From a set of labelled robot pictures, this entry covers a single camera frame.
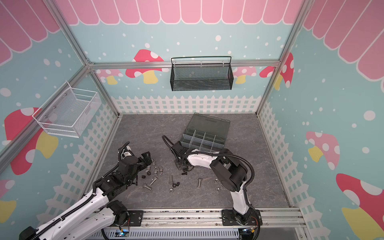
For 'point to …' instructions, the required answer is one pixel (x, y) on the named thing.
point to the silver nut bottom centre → (171, 190)
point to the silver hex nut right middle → (221, 186)
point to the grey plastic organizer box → (205, 132)
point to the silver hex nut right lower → (217, 189)
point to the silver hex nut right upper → (216, 180)
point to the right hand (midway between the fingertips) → (181, 162)
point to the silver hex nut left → (149, 173)
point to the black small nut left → (143, 176)
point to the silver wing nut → (156, 169)
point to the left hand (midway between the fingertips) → (144, 158)
